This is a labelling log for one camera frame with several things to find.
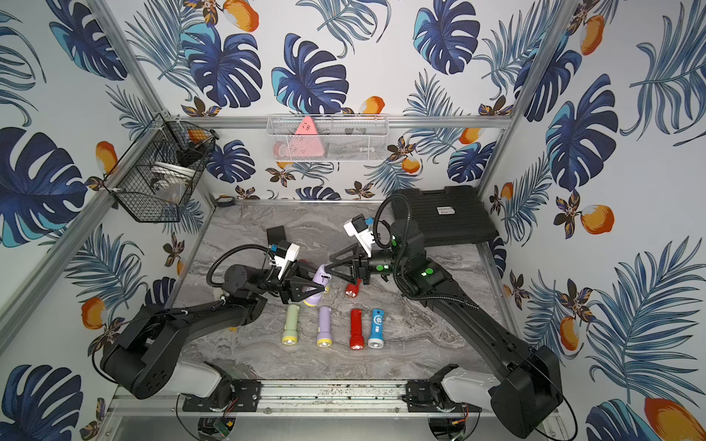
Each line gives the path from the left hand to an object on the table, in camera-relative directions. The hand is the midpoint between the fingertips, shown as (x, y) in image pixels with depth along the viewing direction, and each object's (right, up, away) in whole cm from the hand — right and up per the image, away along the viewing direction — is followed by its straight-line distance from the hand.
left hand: (323, 283), depth 65 cm
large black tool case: (+47, +18, +43) cm, 66 cm away
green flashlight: (-12, -19, +18) cm, 29 cm away
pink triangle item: (-8, +41, +24) cm, 48 cm away
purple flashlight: (0, +2, -3) cm, 3 cm away
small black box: (-24, +11, +44) cm, 51 cm away
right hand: (+2, +5, 0) cm, 5 cm away
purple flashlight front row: (-1, -19, +17) cm, 26 cm away
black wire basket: (-47, +30, +13) cm, 57 cm away
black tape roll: (-50, +26, +56) cm, 79 cm away
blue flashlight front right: (+14, -17, +19) cm, 29 cm away
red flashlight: (+6, -7, +27) cm, 29 cm away
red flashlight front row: (+8, -20, +18) cm, 28 cm away
